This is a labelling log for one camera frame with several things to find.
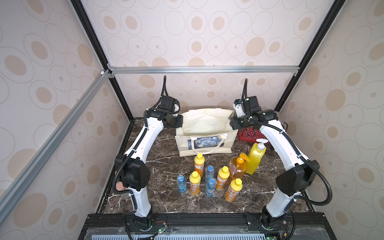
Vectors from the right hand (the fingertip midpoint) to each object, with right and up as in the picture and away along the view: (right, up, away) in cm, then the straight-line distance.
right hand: (241, 121), depth 83 cm
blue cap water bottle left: (-32, -32, -8) cm, 46 cm away
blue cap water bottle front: (-18, -31, -12) cm, 38 cm away
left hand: (-31, 0, +1) cm, 31 cm away
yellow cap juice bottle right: (-8, -30, -17) cm, 35 cm away
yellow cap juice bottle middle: (-13, -26, -13) cm, 32 cm away
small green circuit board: (-42, -53, -12) cm, 69 cm away
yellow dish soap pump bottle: (+6, -16, -6) cm, 18 cm away
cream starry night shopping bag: (-19, -6, +18) cm, 27 cm away
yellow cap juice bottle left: (-26, -28, -15) cm, 41 cm away
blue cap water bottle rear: (-18, -27, -6) cm, 33 cm away
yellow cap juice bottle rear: (-24, -21, -8) cm, 33 cm away
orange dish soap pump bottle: (-4, -24, -5) cm, 25 cm away
